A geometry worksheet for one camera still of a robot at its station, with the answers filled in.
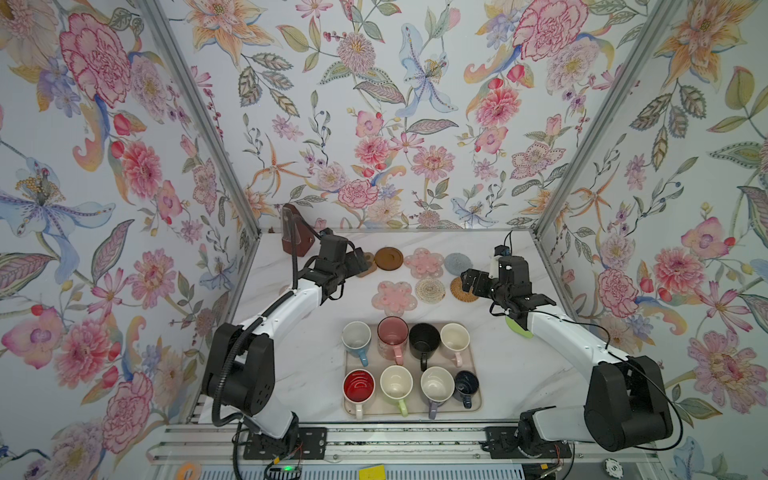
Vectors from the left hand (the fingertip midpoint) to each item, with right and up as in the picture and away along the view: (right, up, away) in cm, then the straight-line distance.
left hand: (358, 260), depth 90 cm
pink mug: (+10, -22, -1) cm, 24 cm away
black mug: (+19, -24, -1) cm, 31 cm away
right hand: (+35, -4, 0) cm, 35 cm away
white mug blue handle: (-1, -23, -1) cm, 23 cm away
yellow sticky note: (+5, -48, -21) cm, 53 cm away
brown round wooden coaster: (+10, +1, +24) cm, 26 cm away
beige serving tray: (+16, -38, -9) cm, 42 cm away
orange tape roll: (-40, -50, -19) cm, 67 cm away
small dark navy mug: (+30, -34, -8) cm, 46 cm away
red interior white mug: (+1, -35, -8) cm, 36 cm away
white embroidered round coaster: (+24, -10, +14) cm, 29 cm away
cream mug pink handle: (+28, -22, -3) cm, 36 cm away
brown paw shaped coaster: (+3, -1, +21) cm, 21 cm away
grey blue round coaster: (+35, -1, +21) cm, 40 cm away
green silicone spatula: (+36, -14, -24) cm, 45 cm away
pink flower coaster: (+22, -1, +21) cm, 31 cm away
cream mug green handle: (+11, -33, -8) cm, 36 cm away
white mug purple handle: (+22, -34, -8) cm, 42 cm away
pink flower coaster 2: (+11, -13, +11) cm, 20 cm away
